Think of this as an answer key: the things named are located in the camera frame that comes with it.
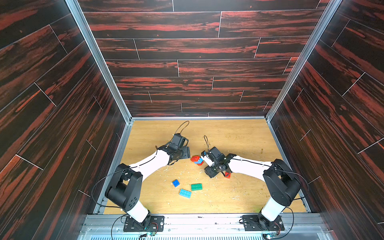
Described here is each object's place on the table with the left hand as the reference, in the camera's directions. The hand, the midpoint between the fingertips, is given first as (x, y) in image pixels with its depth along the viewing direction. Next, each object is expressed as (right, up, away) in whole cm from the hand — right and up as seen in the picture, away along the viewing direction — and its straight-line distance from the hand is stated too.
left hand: (186, 152), depth 91 cm
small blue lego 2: (-6, -17, -5) cm, 19 cm away
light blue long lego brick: (+8, -5, -1) cm, 10 cm away
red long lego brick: (+5, -4, +1) cm, 7 cm away
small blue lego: (+8, -4, 0) cm, 9 cm away
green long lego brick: (+6, -19, -7) cm, 21 cm away
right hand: (+16, -10, +2) cm, 19 cm away
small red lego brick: (+9, -7, +1) cm, 12 cm away
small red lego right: (+25, -13, -3) cm, 28 cm away
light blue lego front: (0, -22, -9) cm, 23 cm away
